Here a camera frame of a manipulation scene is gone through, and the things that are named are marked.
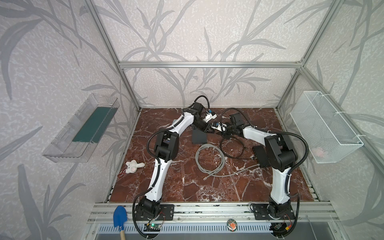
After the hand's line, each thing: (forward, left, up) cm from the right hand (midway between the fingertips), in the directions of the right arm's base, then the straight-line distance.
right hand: (218, 125), depth 101 cm
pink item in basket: (-27, -46, +14) cm, 55 cm away
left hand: (-4, +3, +3) cm, 6 cm away
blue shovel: (-52, +52, -5) cm, 74 cm away
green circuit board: (-57, +36, -8) cm, 67 cm away
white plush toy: (-27, +52, -3) cm, 59 cm away
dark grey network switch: (-6, +13, -5) cm, 16 cm away
